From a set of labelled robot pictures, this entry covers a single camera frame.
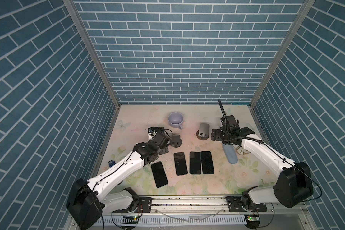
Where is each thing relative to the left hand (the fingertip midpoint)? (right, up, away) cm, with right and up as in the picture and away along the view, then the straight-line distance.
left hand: (160, 146), depth 82 cm
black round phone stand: (+28, +6, +15) cm, 32 cm away
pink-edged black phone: (+12, -12, +7) cm, 18 cm away
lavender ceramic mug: (+8, +15, +26) cm, 31 cm away
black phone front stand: (-1, -17, +3) cm, 17 cm away
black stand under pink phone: (+9, +1, +12) cm, 15 cm away
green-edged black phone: (+21, -12, +7) cm, 25 cm away
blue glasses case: (+44, -6, +9) cm, 46 cm away
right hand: (+34, +7, +5) cm, 35 cm away
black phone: (+29, -14, +7) cm, 33 cm away
